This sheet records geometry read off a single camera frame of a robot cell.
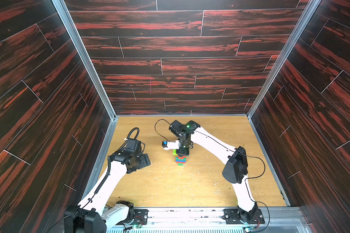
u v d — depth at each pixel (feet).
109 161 1.71
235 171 1.65
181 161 3.05
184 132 1.99
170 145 2.46
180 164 3.03
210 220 2.42
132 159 1.96
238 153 1.71
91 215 1.23
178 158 2.81
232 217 2.43
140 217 2.40
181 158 2.73
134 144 2.07
